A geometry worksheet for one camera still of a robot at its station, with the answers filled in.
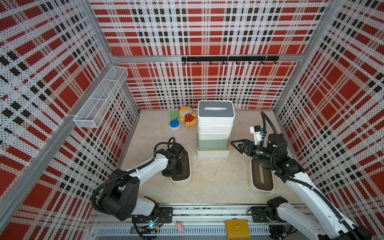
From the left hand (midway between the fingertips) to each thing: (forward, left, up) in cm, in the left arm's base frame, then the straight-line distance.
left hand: (178, 171), depth 87 cm
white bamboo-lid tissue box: (+12, -21, +22) cm, 32 cm away
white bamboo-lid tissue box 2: (+9, -28, +4) cm, 29 cm away
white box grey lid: (+13, -21, +34) cm, 42 cm away
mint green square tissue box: (+12, -20, +12) cm, 26 cm away
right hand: (+4, -31, +22) cm, 38 cm away
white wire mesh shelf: (+30, +54, +19) cm, 64 cm away
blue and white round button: (+36, +6, -1) cm, 37 cm away
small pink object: (-27, -3, +1) cm, 27 cm away
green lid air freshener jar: (+43, +7, +3) cm, 43 cm away
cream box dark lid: (+3, -5, +6) cm, 9 cm away
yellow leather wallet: (-28, -30, +1) cm, 41 cm away
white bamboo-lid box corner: (+12, -21, +28) cm, 37 cm away
